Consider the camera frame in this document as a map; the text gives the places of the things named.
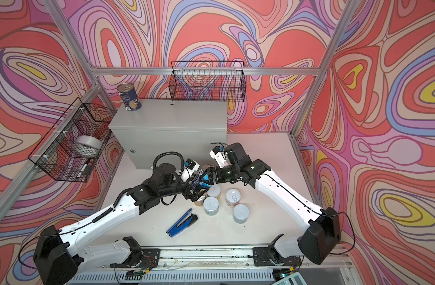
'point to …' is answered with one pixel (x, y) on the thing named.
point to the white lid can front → (211, 206)
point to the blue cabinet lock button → (132, 151)
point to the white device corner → (293, 278)
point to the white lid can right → (240, 214)
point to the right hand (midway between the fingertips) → (209, 181)
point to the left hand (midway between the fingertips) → (203, 181)
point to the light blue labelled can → (198, 181)
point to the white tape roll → (87, 146)
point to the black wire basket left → (72, 148)
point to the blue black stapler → (182, 224)
